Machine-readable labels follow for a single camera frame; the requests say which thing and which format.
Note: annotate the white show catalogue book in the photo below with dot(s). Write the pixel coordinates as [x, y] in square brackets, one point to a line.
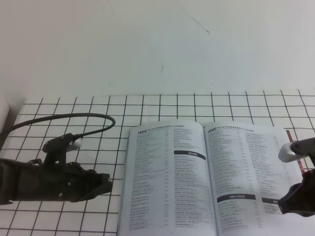
[223, 179]

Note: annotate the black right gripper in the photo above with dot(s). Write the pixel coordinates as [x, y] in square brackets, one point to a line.
[300, 198]

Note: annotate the white grid tablecloth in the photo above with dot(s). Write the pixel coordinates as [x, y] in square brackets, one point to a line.
[104, 124]

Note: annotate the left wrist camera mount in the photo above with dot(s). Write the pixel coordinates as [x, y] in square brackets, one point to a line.
[57, 148]

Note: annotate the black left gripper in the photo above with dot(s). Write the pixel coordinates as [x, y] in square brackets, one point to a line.
[21, 181]

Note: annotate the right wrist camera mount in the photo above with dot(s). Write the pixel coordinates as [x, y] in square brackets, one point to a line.
[294, 151]

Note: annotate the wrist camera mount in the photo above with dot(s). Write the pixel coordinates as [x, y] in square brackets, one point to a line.
[57, 148]
[294, 151]

